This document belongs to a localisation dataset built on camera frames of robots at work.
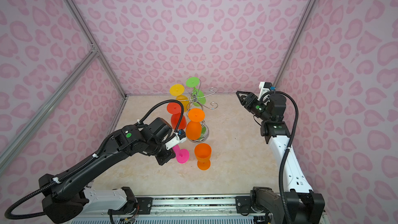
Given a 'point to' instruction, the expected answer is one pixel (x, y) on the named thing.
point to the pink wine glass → (182, 155)
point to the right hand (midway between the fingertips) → (239, 93)
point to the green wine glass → (199, 98)
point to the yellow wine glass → (178, 90)
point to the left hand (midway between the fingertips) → (175, 153)
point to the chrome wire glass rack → (205, 130)
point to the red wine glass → (174, 109)
